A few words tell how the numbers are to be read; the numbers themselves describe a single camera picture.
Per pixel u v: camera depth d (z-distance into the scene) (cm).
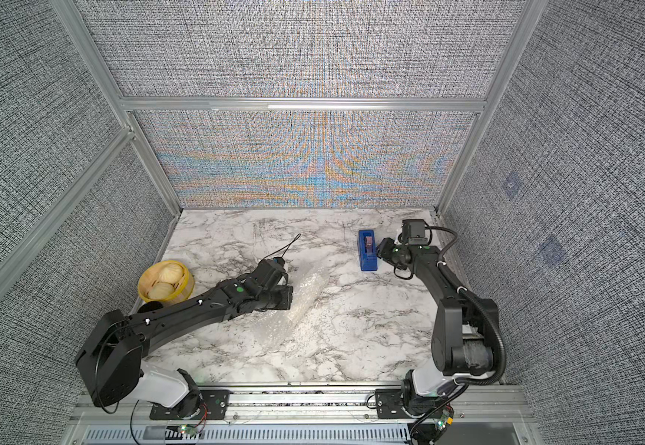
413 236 70
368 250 100
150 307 82
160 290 90
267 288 65
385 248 81
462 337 45
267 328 80
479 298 47
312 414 73
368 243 100
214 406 74
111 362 42
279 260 78
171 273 93
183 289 92
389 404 73
